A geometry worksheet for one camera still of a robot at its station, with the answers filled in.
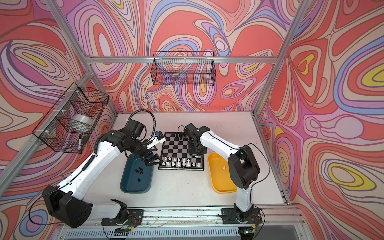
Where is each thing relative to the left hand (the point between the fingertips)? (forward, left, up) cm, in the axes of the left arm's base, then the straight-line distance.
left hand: (159, 153), depth 74 cm
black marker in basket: (+3, +38, +6) cm, 39 cm away
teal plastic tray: (-6, +15, -18) cm, 24 cm away
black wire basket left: (+9, +42, +12) cm, 45 cm away
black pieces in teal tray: (-2, +14, -19) cm, 24 cm away
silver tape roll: (+13, +37, +12) cm, 41 cm away
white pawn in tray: (0, -36, -18) cm, 40 cm away
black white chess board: (+9, -6, -19) cm, 22 cm away
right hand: (+5, -20, -13) cm, 24 cm away
